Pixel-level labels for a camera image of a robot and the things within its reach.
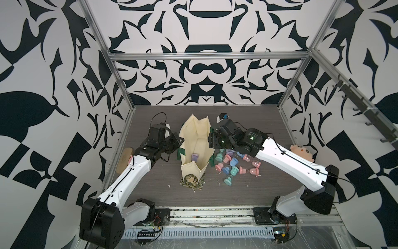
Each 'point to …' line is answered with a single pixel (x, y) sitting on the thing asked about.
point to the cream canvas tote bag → (195, 134)
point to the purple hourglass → (195, 156)
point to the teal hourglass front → (228, 181)
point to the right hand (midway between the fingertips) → (211, 136)
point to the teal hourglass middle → (234, 170)
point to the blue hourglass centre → (233, 162)
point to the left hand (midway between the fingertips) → (184, 136)
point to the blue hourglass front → (226, 169)
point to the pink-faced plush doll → (302, 151)
